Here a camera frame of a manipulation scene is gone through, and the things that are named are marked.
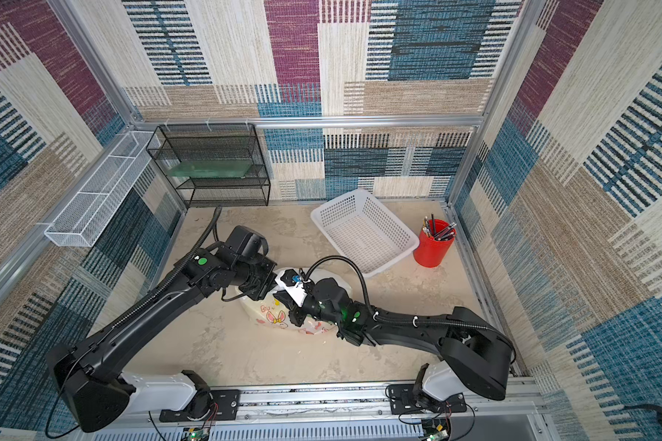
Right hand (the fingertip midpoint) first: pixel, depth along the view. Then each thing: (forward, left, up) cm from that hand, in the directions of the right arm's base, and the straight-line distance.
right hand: (281, 295), depth 75 cm
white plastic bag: (-1, +4, -9) cm, 10 cm away
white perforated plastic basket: (+35, -26, -16) cm, 47 cm away
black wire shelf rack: (+55, +28, +12) cm, 63 cm away
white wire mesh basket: (+12, +49, +18) cm, 54 cm away
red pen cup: (+21, -47, -5) cm, 52 cm away
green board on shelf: (+43, +27, +10) cm, 52 cm away
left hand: (+4, -2, +5) cm, 6 cm away
